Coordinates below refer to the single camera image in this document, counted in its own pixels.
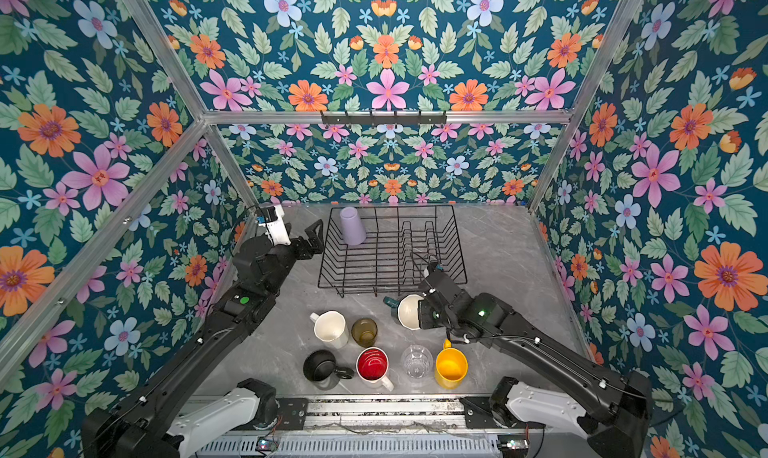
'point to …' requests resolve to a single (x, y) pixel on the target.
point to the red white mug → (372, 365)
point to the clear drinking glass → (417, 362)
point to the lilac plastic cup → (353, 229)
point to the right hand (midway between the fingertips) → (419, 308)
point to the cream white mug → (331, 328)
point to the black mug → (320, 369)
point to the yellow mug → (451, 367)
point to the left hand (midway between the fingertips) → (308, 215)
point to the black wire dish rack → (401, 244)
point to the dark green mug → (406, 310)
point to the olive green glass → (364, 331)
